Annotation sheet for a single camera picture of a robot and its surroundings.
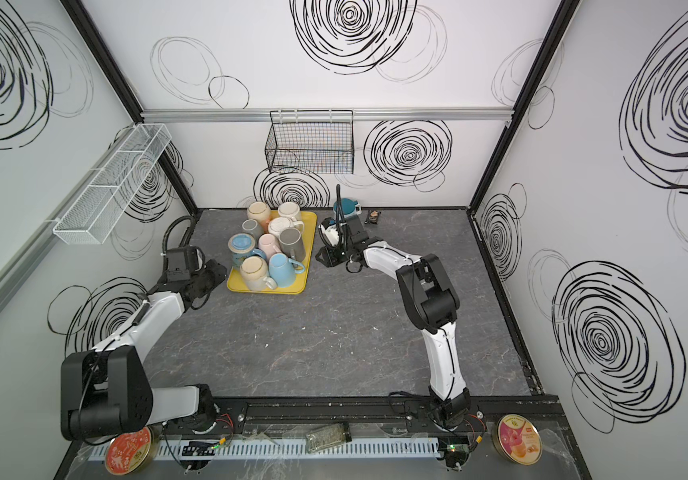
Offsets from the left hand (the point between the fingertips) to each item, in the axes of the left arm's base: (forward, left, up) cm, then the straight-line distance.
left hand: (226, 267), depth 89 cm
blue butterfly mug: (+9, -2, -1) cm, 9 cm away
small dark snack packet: (+32, -45, -10) cm, 56 cm away
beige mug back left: (+27, -3, -3) cm, 27 cm away
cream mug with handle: (+21, -11, -4) cm, 24 cm away
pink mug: (+11, -10, -2) cm, 15 cm away
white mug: (+30, -13, -5) cm, 33 cm away
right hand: (+9, -26, -4) cm, 28 cm away
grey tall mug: (+10, -18, -1) cm, 21 cm away
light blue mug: (+1, -16, -2) cm, 17 cm away
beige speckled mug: (+1, -7, -2) cm, 8 cm away
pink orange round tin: (-39, -78, -7) cm, 87 cm away
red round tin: (-45, +10, -7) cm, 47 cm away
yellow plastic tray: (0, 0, -8) cm, 8 cm away
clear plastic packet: (-41, -34, -7) cm, 53 cm away
